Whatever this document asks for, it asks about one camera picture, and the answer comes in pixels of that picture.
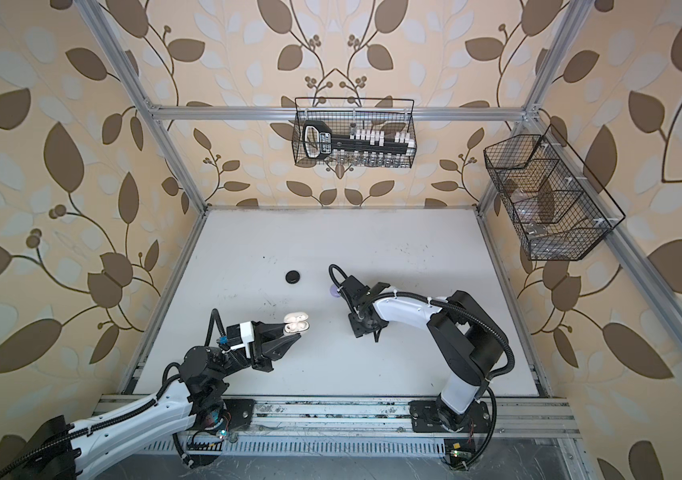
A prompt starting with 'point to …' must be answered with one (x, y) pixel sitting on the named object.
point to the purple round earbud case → (334, 291)
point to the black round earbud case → (292, 276)
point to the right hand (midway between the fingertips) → (365, 328)
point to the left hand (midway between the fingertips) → (296, 332)
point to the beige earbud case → (296, 322)
